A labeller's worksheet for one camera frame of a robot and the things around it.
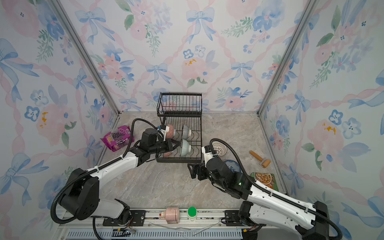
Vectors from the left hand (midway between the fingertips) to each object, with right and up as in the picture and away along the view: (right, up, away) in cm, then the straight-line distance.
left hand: (181, 143), depth 82 cm
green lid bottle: (+6, -31, -14) cm, 34 cm away
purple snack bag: (-42, +1, +16) cm, 45 cm away
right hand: (+8, -9, -11) cm, 16 cm away
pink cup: (-3, -31, -14) cm, 34 cm away
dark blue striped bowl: (+2, +6, +15) cm, 16 cm away
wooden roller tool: (+51, -13, +10) cm, 54 cm away
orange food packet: (+50, -21, +4) cm, 54 cm away
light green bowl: (+2, -4, +8) cm, 9 cm away
